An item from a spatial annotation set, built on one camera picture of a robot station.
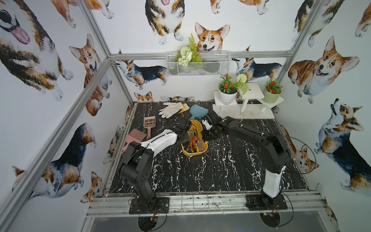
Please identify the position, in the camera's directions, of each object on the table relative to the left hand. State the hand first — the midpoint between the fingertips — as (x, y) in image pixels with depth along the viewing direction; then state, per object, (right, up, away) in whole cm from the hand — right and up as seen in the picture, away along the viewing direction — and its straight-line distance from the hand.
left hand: (183, 135), depth 93 cm
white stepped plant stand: (+54, +22, +28) cm, 64 cm away
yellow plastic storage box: (+8, -6, -1) cm, 10 cm away
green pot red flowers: (+56, +27, -1) cm, 63 cm away
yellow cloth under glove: (0, +19, +24) cm, 30 cm away
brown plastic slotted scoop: (-27, +7, +16) cm, 33 cm away
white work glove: (-12, +18, +22) cm, 30 cm away
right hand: (+12, -1, -4) cm, 13 cm away
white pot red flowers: (+27, +28, -5) cm, 40 cm away
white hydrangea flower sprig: (+36, +35, -4) cm, 50 cm away
